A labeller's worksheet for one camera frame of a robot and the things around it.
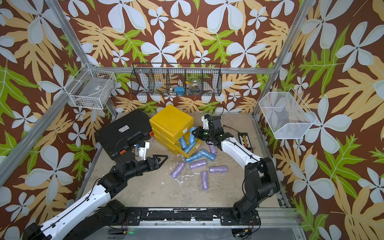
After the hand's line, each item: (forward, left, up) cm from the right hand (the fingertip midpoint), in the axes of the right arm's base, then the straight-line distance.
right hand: (191, 131), depth 86 cm
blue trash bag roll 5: (-8, -12, -16) cm, 21 cm away
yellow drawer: (-8, +8, -7) cm, 13 cm away
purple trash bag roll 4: (-23, -7, -16) cm, 29 cm away
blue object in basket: (+25, +7, +10) cm, 28 cm away
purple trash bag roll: (-2, -14, -16) cm, 21 cm away
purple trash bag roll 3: (-12, -4, -16) cm, 21 cm away
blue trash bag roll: (-4, +5, -9) cm, 11 cm away
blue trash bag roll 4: (-5, -7, -16) cm, 18 cm away
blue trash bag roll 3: (-8, +2, -7) cm, 11 cm away
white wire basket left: (+20, +59, +16) cm, 64 cm away
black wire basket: (+34, +10, +13) cm, 38 cm away
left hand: (-18, +13, +2) cm, 22 cm away
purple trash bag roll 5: (-16, -16, -16) cm, 28 cm away
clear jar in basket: (+29, -3, +10) cm, 31 cm away
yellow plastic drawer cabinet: (+1, +13, +4) cm, 14 cm away
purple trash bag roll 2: (-14, +7, -16) cm, 23 cm away
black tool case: (+6, +46, -12) cm, 48 cm away
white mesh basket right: (+3, -53, +8) cm, 53 cm away
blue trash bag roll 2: (-5, 0, -1) cm, 5 cm away
